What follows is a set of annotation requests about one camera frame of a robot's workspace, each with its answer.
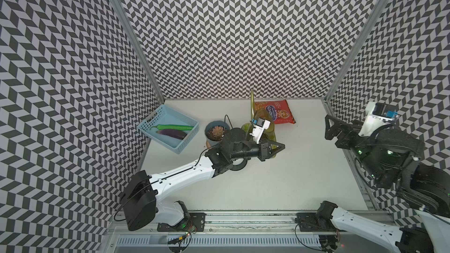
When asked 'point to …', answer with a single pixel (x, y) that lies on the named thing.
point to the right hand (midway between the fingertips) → (338, 124)
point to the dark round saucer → (240, 166)
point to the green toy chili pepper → (167, 126)
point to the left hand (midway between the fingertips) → (283, 149)
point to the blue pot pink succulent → (214, 132)
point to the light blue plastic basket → (165, 115)
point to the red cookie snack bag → (279, 110)
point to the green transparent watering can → (270, 134)
